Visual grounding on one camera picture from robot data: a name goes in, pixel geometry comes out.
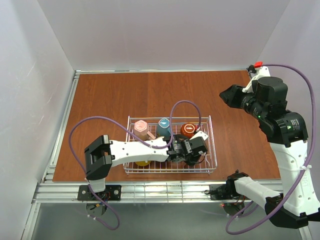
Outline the pink faceted mug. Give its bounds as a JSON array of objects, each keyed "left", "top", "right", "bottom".
[{"left": 133, "top": 120, "right": 156, "bottom": 141}]

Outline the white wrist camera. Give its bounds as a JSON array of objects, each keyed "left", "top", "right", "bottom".
[
  {"left": 242, "top": 61, "right": 271, "bottom": 93},
  {"left": 190, "top": 130, "right": 209, "bottom": 141}
]

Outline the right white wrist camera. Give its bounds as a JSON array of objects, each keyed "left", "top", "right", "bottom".
[{"left": 242, "top": 61, "right": 271, "bottom": 93}]

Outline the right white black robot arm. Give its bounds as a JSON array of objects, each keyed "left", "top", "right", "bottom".
[{"left": 217, "top": 76, "right": 320, "bottom": 229}]

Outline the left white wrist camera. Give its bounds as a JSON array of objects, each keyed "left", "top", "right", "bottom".
[{"left": 190, "top": 130, "right": 209, "bottom": 141}]

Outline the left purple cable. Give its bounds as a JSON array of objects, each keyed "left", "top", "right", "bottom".
[{"left": 69, "top": 100, "right": 203, "bottom": 231}]

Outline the small dark brown cup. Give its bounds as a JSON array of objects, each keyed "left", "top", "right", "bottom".
[{"left": 180, "top": 122, "right": 197, "bottom": 139}]

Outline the blue mug white inside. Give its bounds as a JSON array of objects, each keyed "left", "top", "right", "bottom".
[{"left": 156, "top": 117, "right": 171, "bottom": 137}]

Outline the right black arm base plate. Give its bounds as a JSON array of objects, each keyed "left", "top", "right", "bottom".
[{"left": 204, "top": 184, "right": 246, "bottom": 202}]

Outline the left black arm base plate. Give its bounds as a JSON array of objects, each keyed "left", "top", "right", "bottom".
[{"left": 77, "top": 185, "right": 122, "bottom": 201}]

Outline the yellow mug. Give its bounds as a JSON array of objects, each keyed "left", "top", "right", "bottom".
[{"left": 135, "top": 161, "right": 151, "bottom": 167}]

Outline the aluminium table frame rail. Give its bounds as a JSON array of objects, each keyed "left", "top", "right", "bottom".
[{"left": 32, "top": 180, "right": 225, "bottom": 204}]

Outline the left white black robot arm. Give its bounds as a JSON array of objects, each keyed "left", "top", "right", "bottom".
[{"left": 84, "top": 131, "right": 209, "bottom": 193}]

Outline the white floral mug pink handle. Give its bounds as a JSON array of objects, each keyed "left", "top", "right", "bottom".
[{"left": 184, "top": 155, "right": 201, "bottom": 167}]

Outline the white wire dish rack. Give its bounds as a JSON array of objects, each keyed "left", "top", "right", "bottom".
[{"left": 123, "top": 115, "right": 217, "bottom": 174}]

